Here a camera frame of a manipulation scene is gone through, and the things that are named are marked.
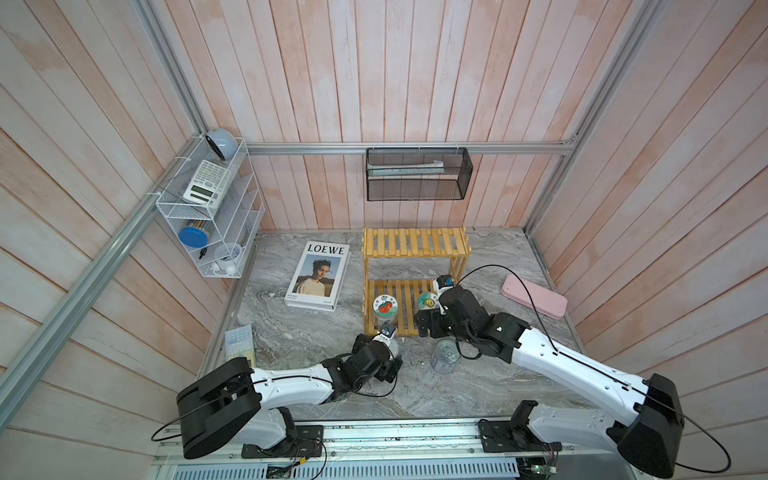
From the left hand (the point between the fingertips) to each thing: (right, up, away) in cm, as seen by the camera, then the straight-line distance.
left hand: (384, 351), depth 85 cm
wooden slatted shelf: (+8, +26, +26) cm, 37 cm away
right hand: (+12, +12, -5) cm, 18 cm away
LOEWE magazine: (-22, +20, +16) cm, 34 cm away
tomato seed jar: (0, +12, +1) cm, 12 cm away
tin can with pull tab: (+17, 0, -5) cm, 18 cm away
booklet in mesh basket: (-2, +55, +5) cm, 55 cm away
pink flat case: (+55, +12, +13) cm, 58 cm away
